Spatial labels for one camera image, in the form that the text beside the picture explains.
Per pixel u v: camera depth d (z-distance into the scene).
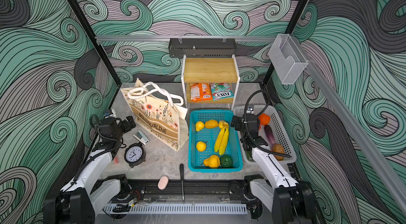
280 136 0.85
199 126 0.92
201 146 0.83
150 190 0.74
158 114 0.79
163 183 0.75
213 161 0.77
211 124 0.92
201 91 0.92
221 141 0.88
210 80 0.77
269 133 0.90
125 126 0.76
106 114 0.71
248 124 0.62
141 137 0.90
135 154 0.83
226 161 0.78
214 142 0.87
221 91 0.92
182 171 0.79
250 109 0.71
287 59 0.80
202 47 0.95
